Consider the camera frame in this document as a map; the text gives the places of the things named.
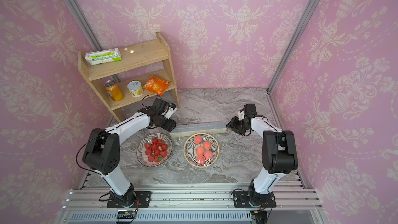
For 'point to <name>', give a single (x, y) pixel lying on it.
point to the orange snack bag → (156, 85)
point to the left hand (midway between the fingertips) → (170, 123)
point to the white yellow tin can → (135, 88)
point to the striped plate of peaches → (201, 150)
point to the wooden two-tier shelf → (144, 71)
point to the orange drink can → (114, 90)
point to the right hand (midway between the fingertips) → (230, 126)
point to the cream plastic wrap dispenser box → (197, 128)
